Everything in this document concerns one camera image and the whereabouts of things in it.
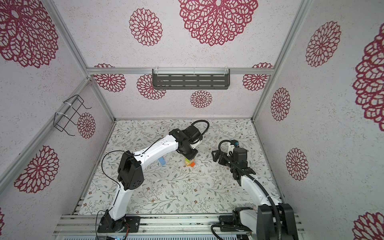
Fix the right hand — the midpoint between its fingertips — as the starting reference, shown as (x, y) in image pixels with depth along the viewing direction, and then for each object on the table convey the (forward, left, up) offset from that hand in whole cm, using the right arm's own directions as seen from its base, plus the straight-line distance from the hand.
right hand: (218, 152), depth 86 cm
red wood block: (-4, +16, -9) cm, 18 cm away
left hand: (-2, +17, -3) cm, 17 cm away
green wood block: (-8, +18, +3) cm, 20 cm away
